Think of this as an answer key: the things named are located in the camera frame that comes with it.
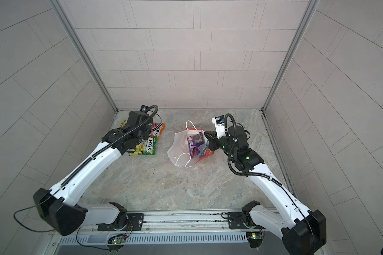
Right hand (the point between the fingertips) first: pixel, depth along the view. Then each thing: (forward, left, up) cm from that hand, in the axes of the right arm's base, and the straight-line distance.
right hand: (205, 133), depth 72 cm
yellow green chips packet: (+27, +53, -20) cm, 63 cm away
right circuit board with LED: (-37, -19, -28) cm, 50 cm away
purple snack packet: (+6, +5, -15) cm, 17 cm away
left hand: (+8, +29, 0) cm, 30 cm away
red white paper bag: (+2, +14, -18) cm, 23 cm away
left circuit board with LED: (-36, +39, -21) cm, 57 cm away
